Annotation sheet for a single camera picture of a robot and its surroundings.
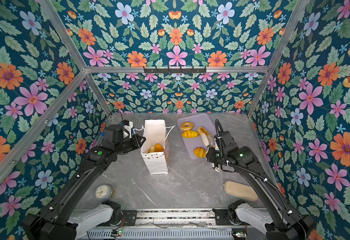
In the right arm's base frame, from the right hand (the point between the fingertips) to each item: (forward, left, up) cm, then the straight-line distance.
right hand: (208, 154), depth 73 cm
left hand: (+7, +30, +7) cm, 32 cm away
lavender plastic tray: (+44, -2, -22) cm, 49 cm away
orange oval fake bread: (+13, +29, -15) cm, 35 cm away
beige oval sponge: (-12, -18, -19) cm, 29 cm away
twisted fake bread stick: (+29, 0, -16) cm, 33 cm away
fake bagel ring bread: (+34, +11, -17) cm, 39 cm away
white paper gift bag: (+15, +29, -1) cm, 32 cm away
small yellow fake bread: (+27, +9, -18) cm, 33 cm away
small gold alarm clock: (-13, +54, -17) cm, 58 cm away
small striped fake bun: (+11, +2, -17) cm, 20 cm away
